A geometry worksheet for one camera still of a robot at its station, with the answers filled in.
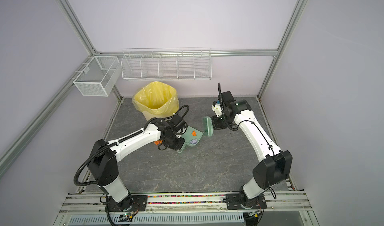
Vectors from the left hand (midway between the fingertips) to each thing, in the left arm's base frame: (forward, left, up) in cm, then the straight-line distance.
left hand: (179, 149), depth 81 cm
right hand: (+7, -20, +9) cm, 24 cm away
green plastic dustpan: (+9, -7, -4) cm, 12 cm away
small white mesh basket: (+49, +54, +13) cm, 74 cm away
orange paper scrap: (+12, -8, -4) cm, 15 cm away
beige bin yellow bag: (+39, +16, 0) cm, 42 cm away
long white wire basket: (+53, +7, +19) cm, 57 cm away
